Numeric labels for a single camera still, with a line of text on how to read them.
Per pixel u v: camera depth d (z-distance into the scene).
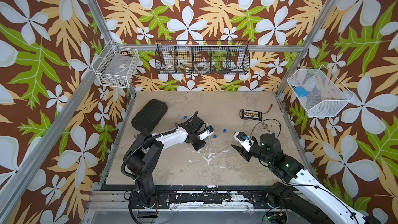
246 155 0.65
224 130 0.99
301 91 0.88
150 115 0.99
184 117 1.07
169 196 0.75
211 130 0.82
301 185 0.49
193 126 0.73
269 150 0.55
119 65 0.86
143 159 0.47
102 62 0.80
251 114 1.05
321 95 0.82
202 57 0.97
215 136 0.91
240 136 0.62
